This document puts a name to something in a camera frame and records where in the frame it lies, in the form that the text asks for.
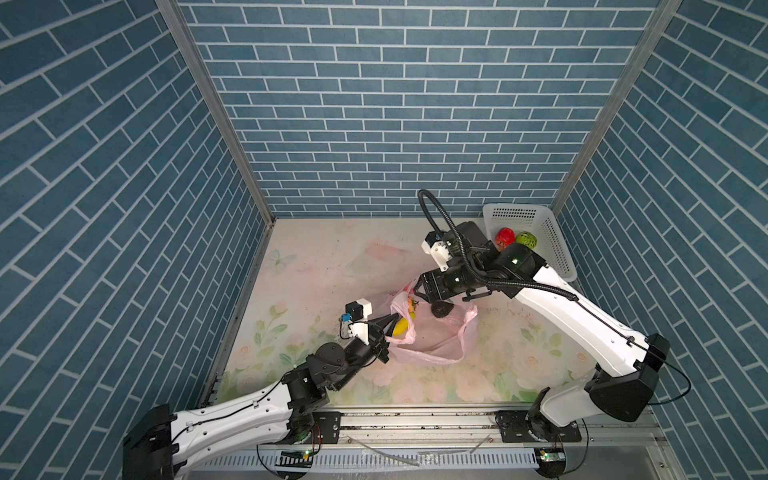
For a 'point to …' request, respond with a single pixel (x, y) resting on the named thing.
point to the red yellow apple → (411, 305)
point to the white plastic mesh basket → (552, 248)
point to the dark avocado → (441, 308)
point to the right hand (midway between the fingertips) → (427, 286)
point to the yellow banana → (400, 327)
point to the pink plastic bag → (428, 339)
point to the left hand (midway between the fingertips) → (406, 321)
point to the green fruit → (527, 238)
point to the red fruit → (504, 237)
